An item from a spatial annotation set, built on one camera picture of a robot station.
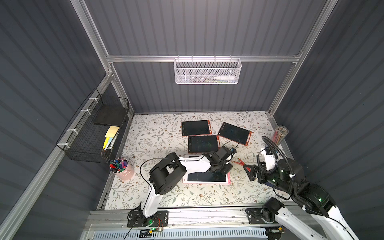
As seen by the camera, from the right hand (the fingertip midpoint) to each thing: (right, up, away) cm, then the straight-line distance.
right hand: (254, 165), depth 67 cm
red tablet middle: (-21, +5, +36) cm, 42 cm away
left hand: (-5, -8, +21) cm, 22 cm away
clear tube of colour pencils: (+22, +13, +18) cm, 31 cm away
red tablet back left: (-26, +16, +46) cm, 55 cm away
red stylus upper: (+2, -6, +27) cm, 28 cm away
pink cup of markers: (-67, -6, +13) cm, 68 cm away
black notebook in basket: (-72, +23, +13) cm, 77 cm away
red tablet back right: (+2, +12, +42) cm, 44 cm away
